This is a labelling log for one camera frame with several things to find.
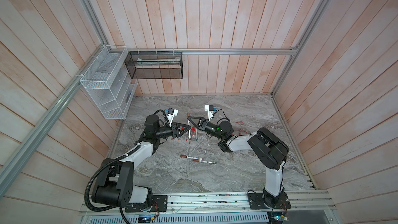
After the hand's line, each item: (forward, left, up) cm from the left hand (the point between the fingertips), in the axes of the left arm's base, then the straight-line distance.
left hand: (189, 129), depth 79 cm
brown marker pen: (+1, 0, +3) cm, 4 cm away
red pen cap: (+18, -34, -19) cm, 43 cm away
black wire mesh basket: (+47, +25, +6) cm, 54 cm away
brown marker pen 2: (-7, +3, -18) cm, 20 cm away
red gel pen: (+8, -2, -18) cm, 20 cm away
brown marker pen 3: (-10, -4, -18) cm, 21 cm away
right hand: (+2, +1, +4) cm, 5 cm away
